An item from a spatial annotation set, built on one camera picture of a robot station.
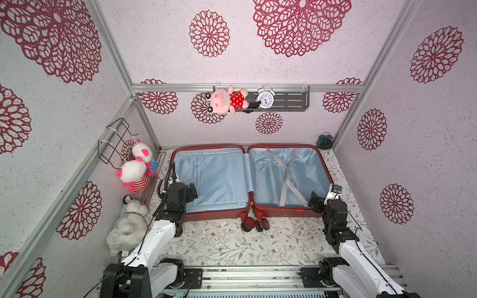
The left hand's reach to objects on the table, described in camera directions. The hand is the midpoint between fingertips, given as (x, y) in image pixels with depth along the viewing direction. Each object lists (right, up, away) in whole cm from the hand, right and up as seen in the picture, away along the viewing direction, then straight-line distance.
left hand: (183, 187), depth 86 cm
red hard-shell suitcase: (+35, +1, +14) cm, 38 cm away
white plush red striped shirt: (-23, +6, -2) cm, 24 cm away
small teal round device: (+81, +26, +31) cm, 91 cm away
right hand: (+64, -2, -3) cm, 65 cm away
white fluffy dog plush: (-17, -15, -12) cm, 26 cm away
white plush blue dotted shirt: (-21, +17, +5) cm, 27 cm away
